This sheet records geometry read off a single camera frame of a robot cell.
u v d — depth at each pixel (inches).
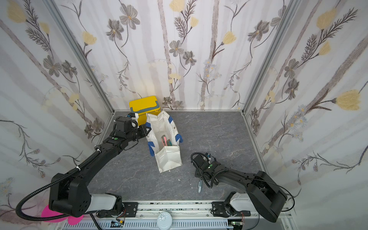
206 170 25.0
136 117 30.0
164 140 39.5
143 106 40.9
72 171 17.0
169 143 39.0
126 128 26.2
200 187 31.5
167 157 32.5
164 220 26.2
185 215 28.9
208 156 31.5
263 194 16.7
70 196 16.0
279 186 16.3
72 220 27.8
